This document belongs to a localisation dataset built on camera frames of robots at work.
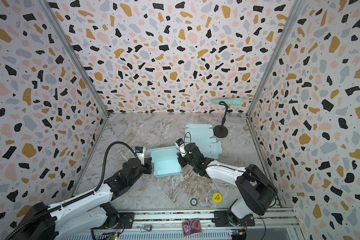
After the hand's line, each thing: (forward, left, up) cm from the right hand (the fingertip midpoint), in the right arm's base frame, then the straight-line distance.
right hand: (178, 150), depth 86 cm
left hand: (-5, +13, +1) cm, 14 cm away
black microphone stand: (+25, -30, -13) cm, 41 cm away
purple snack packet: (-36, -8, -10) cm, 38 cm away
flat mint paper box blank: (+21, -15, -13) cm, 29 cm away
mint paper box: (-2, +8, -9) cm, 12 cm away
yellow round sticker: (-22, -22, -13) cm, 34 cm away
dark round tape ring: (-24, -9, -12) cm, 29 cm away
